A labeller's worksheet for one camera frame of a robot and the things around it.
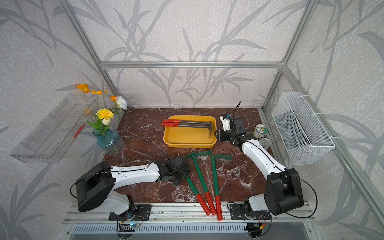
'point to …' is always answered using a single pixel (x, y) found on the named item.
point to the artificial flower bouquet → (104, 115)
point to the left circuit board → (130, 227)
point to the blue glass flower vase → (110, 142)
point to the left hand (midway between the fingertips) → (191, 176)
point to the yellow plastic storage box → (179, 137)
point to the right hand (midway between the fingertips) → (217, 131)
